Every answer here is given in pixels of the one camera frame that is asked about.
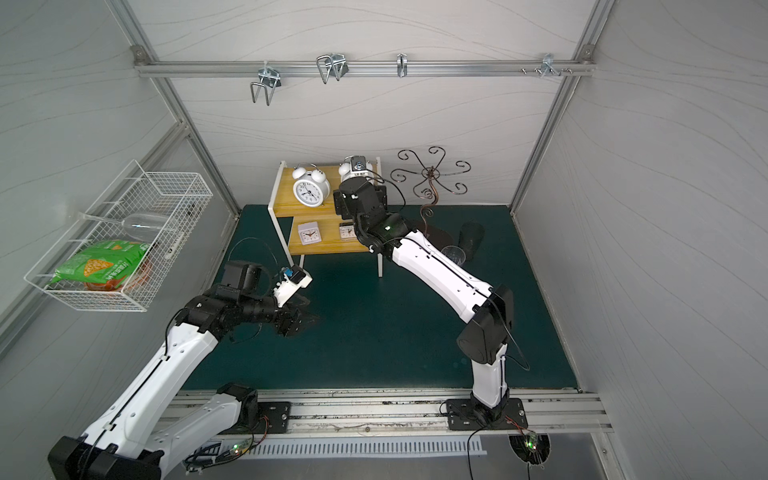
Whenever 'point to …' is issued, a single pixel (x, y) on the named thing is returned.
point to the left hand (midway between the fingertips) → (311, 311)
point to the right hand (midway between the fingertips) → (357, 187)
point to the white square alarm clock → (309, 233)
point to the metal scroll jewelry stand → (426, 189)
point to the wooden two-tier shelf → (282, 204)
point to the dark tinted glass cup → (470, 234)
